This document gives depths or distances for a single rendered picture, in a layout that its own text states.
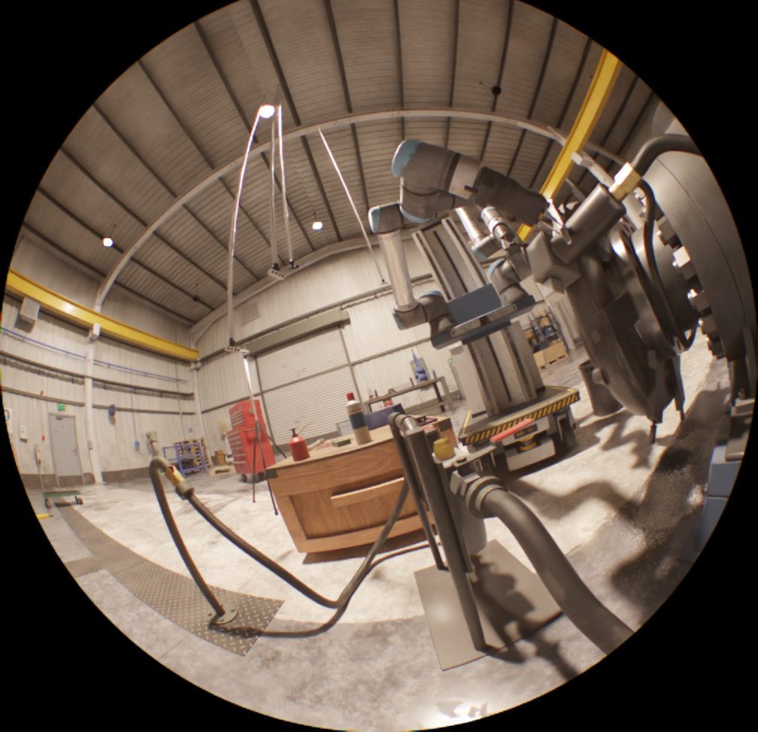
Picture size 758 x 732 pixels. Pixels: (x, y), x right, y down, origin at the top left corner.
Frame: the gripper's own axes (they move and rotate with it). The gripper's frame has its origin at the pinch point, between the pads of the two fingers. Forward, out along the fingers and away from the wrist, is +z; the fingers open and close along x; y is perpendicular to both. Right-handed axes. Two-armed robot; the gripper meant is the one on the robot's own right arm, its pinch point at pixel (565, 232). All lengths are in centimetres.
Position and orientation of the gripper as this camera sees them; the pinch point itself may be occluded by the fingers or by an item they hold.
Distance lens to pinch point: 54.2
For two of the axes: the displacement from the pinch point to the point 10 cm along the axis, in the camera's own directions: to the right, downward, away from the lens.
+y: 3.7, -7.9, 4.8
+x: -1.2, 4.7, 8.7
